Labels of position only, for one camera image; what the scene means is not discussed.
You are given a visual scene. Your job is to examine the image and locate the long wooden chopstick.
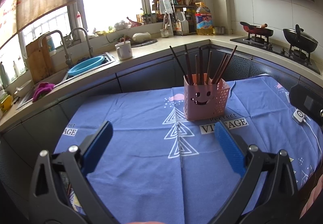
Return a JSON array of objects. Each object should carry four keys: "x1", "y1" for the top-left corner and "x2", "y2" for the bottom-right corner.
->
[{"x1": 212, "y1": 54, "x2": 228, "y2": 84}]

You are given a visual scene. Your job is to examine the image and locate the pink utensil holder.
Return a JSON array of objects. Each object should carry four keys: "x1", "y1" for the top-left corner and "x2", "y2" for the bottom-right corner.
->
[{"x1": 183, "y1": 74, "x2": 230, "y2": 121}]

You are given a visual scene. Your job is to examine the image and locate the separate dark red chopstick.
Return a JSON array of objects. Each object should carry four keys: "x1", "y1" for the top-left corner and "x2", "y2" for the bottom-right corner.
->
[{"x1": 169, "y1": 46, "x2": 188, "y2": 82}]

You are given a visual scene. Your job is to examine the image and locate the person's right hand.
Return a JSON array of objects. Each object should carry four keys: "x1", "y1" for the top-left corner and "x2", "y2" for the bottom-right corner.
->
[{"x1": 300, "y1": 178, "x2": 322, "y2": 217}]

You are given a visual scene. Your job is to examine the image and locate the small white device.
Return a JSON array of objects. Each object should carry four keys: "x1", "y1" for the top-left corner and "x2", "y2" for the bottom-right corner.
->
[{"x1": 292, "y1": 109, "x2": 306, "y2": 124}]

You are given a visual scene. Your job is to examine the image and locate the gas stove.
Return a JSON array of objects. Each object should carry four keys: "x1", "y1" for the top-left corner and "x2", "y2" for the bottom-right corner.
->
[{"x1": 231, "y1": 34, "x2": 321, "y2": 75}]

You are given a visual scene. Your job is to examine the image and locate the black wok with lid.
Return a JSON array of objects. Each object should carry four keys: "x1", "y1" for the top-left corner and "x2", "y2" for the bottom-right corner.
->
[{"x1": 283, "y1": 24, "x2": 318, "y2": 53}]

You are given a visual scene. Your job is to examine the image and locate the red frying pan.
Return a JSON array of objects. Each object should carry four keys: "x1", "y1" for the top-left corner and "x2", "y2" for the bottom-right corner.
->
[{"x1": 240, "y1": 21, "x2": 274, "y2": 37}]

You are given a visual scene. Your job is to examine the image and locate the blue printed tablecloth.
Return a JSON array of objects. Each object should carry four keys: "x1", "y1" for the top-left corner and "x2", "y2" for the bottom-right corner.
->
[{"x1": 55, "y1": 75, "x2": 322, "y2": 223}]

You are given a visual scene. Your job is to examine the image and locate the magenta cloth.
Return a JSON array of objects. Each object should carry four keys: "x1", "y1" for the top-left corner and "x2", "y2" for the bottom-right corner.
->
[{"x1": 32, "y1": 82, "x2": 55, "y2": 102}]

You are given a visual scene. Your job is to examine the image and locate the yellow cooking oil bottle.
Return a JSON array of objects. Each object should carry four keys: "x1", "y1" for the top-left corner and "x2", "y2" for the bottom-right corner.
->
[{"x1": 195, "y1": 2, "x2": 213, "y2": 35}]

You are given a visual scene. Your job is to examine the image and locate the wooden cutting board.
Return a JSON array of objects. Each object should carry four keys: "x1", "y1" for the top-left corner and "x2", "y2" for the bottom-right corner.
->
[{"x1": 26, "y1": 38, "x2": 55, "y2": 84}]

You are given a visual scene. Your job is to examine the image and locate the blue plastic basin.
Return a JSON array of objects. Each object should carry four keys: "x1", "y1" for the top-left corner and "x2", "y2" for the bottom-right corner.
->
[{"x1": 67, "y1": 56, "x2": 105, "y2": 77}]

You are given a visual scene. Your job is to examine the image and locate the tall steel faucet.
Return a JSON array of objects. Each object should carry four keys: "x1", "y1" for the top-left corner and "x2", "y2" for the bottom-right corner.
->
[{"x1": 39, "y1": 30, "x2": 74, "y2": 68}]

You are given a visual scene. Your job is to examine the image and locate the white jug bottle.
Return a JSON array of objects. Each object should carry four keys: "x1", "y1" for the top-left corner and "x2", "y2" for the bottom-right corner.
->
[{"x1": 175, "y1": 10, "x2": 189, "y2": 36}]

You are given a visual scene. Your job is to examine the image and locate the condiment rack with packets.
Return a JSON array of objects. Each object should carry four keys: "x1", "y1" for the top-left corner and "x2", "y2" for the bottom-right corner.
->
[{"x1": 152, "y1": 0, "x2": 197, "y2": 38}]

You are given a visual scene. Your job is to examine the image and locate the white mug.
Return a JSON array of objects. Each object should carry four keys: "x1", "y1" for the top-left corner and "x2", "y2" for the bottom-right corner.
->
[{"x1": 115, "y1": 41, "x2": 132, "y2": 60}]

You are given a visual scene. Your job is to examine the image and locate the white cable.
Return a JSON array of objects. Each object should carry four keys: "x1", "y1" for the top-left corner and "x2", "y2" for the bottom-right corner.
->
[{"x1": 304, "y1": 118, "x2": 323, "y2": 143}]

